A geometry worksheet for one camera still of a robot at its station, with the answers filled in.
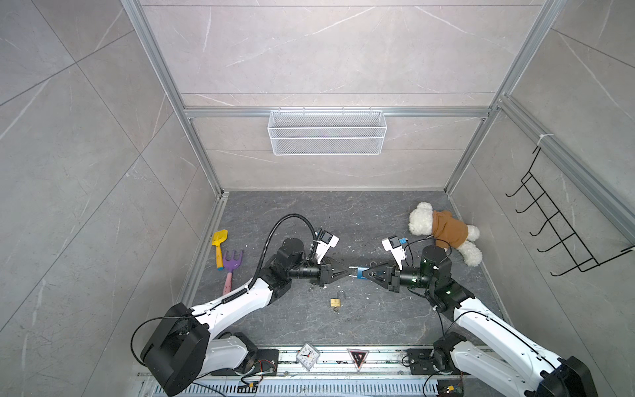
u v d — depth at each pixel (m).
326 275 0.64
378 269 0.67
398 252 0.66
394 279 0.63
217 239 1.01
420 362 0.73
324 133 1.01
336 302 0.85
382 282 0.66
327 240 0.67
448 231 0.96
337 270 0.70
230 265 0.93
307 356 0.73
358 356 0.74
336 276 0.69
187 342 0.40
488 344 0.50
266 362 0.73
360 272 0.69
